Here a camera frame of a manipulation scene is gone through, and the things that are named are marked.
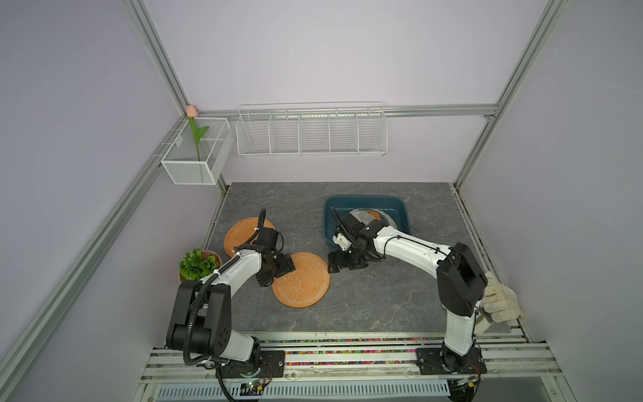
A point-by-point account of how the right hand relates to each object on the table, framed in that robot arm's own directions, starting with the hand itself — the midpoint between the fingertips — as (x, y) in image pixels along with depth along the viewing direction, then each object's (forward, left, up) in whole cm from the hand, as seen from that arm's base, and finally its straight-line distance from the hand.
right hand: (337, 267), depth 86 cm
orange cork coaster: (-4, +11, -7) cm, 14 cm away
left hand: (0, +19, -4) cm, 20 cm away
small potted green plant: (-3, +44, +9) cm, 45 cm away
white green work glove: (-10, -55, -5) cm, 56 cm away
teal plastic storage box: (+33, -27, -6) cm, 43 cm away
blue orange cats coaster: (+28, -18, -6) cm, 33 cm away
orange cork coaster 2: (+20, +40, -7) cm, 45 cm away
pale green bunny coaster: (+27, -13, -5) cm, 30 cm away
